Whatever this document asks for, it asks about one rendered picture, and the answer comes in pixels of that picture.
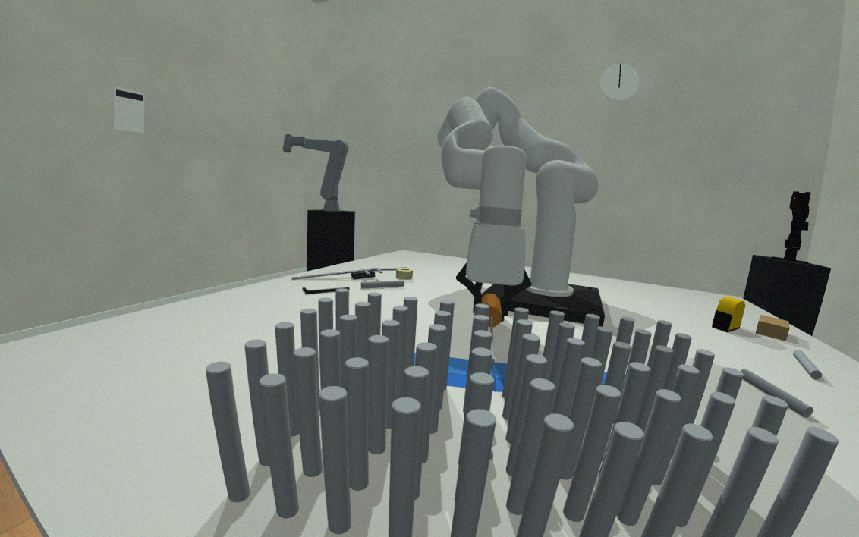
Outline brown cardboard box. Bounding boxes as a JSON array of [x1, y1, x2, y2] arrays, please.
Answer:
[[756, 315, 790, 341]]

